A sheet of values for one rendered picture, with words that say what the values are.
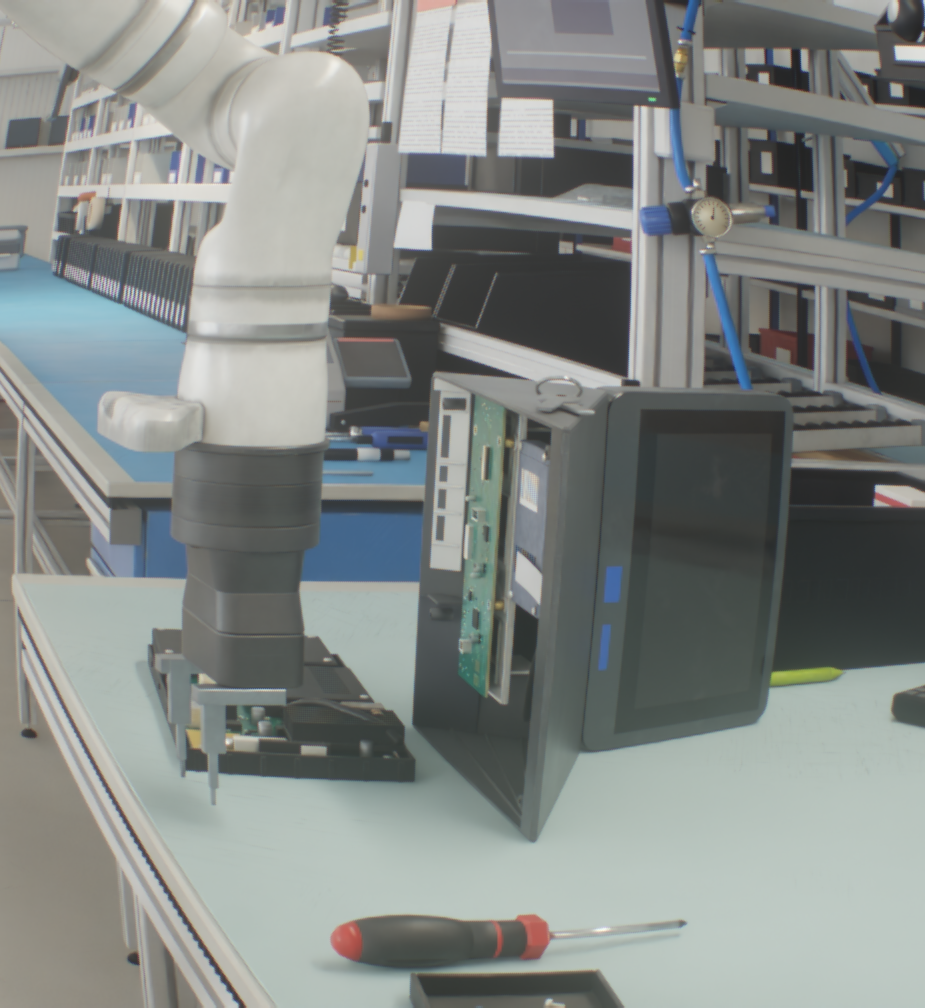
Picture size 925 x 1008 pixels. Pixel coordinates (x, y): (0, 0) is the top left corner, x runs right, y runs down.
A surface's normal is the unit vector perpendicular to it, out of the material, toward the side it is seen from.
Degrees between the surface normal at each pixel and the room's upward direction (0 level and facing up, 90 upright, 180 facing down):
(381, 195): 90
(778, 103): 90
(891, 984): 0
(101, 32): 114
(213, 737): 90
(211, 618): 87
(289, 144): 107
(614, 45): 101
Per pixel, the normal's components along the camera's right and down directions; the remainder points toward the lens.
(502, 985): 0.15, 0.16
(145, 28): 0.38, 0.30
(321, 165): 0.48, 0.44
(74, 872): 0.06, -0.99
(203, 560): -0.91, 0.15
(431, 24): -0.95, -0.06
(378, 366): 0.22, -0.75
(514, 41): -0.73, 0.25
